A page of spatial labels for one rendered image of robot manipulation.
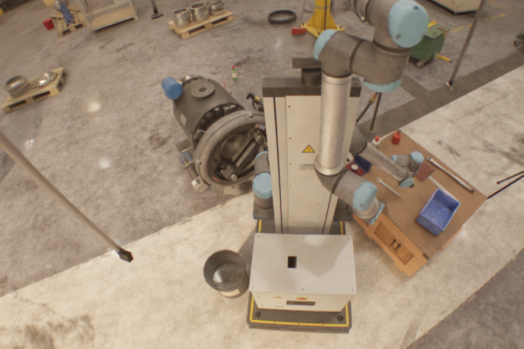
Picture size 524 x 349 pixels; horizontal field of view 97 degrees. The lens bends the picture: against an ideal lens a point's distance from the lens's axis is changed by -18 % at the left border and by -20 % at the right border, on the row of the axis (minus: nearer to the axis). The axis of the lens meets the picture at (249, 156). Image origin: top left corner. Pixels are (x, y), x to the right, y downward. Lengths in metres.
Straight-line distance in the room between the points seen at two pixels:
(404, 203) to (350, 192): 1.29
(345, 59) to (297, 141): 0.52
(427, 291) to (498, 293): 0.62
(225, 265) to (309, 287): 1.00
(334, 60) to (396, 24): 0.20
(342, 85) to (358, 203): 0.48
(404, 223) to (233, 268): 1.36
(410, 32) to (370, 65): 0.12
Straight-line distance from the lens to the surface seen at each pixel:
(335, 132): 0.93
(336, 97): 0.83
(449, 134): 3.83
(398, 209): 2.31
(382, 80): 0.71
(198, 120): 2.40
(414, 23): 0.66
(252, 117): 2.15
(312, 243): 1.65
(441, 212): 2.43
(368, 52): 0.71
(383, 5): 0.68
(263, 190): 1.68
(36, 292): 3.38
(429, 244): 2.26
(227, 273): 2.37
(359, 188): 1.10
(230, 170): 2.30
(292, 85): 0.98
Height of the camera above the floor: 2.35
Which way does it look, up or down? 49 degrees down
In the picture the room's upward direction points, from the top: 10 degrees counter-clockwise
